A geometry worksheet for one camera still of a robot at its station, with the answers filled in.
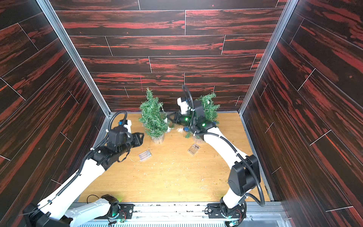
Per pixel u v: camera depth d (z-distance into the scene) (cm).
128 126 66
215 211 73
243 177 44
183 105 70
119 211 73
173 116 71
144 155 93
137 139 65
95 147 106
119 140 56
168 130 77
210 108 78
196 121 61
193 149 98
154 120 80
